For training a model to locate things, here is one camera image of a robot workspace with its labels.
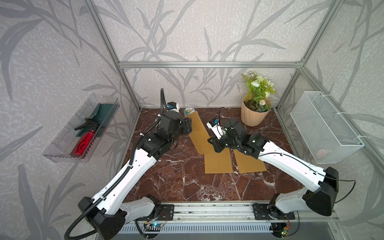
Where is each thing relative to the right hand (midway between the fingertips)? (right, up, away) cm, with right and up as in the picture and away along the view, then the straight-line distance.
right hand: (207, 139), depth 73 cm
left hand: (-9, +9, -3) cm, 13 cm away
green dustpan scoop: (-53, +12, +2) cm, 55 cm away
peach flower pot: (+31, +11, +26) cm, 42 cm away
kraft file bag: (-4, +1, +3) cm, 6 cm away
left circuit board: (-25, -41, -3) cm, 48 cm away
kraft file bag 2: (+7, -17, +17) cm, 25 cm away
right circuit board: (+36, -44, -3) cm, 57 cm away
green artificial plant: (+33, +29, +18) cm, 47 cm away
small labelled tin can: (-13, +16, +35) cm, 41 cm away
